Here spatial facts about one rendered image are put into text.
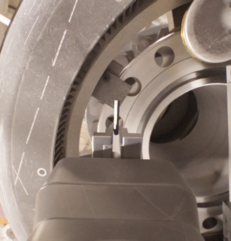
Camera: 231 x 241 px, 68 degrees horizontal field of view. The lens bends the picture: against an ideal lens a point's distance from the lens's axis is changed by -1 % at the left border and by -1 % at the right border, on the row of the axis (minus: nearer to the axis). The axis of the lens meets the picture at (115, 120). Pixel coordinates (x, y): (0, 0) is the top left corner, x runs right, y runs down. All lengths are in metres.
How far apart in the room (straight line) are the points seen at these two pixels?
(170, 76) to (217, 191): 0.28
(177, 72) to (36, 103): 0.24
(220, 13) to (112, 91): 0.19
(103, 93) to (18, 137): 0.16
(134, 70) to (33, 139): 0.20
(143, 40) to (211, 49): 0.29
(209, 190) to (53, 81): 0.40
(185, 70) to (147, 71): 0.07
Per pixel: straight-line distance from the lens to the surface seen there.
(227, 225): 0.44
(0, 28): 12.38
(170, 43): 0.34
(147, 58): 0.33
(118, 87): 0.31
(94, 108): 0.53
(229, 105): 0.33
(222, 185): 0.49
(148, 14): 0.27
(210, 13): 0.28
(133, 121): 0.33
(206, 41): 0.27
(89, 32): 0.20
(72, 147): 0.28
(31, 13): 0.22
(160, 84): 0.33
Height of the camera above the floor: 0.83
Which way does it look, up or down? 7 degrees down
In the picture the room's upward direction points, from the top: 64 degrees counter-clockwise
